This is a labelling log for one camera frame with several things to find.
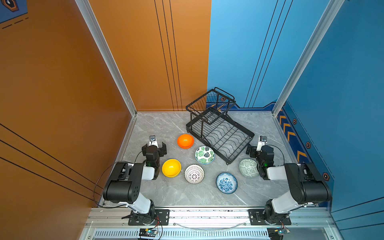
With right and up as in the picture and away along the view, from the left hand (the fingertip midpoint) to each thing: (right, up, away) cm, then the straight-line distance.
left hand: (155, 141), depth 94 cm
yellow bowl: (+12, -15, -7) cm, 20 cm away
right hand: (+65, -2, 0) cm, 65 cm away
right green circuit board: (+64, -42, -23) cm, 80 cm away
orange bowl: (+19, 0, +5) cm, 19 cm away
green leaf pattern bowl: (+32, -9, 0) cm, 33 cm away
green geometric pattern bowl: (+58, -15, -5) cm, 60 cm away
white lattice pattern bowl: (+25, -18, -7) cm, 32 cm away
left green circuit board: (+3, -41, -24) cm, 47 cm away
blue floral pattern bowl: (+43, -22, -11) cm, 50 cm away
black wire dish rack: (+34, +12, -12) cm, 38 cm away
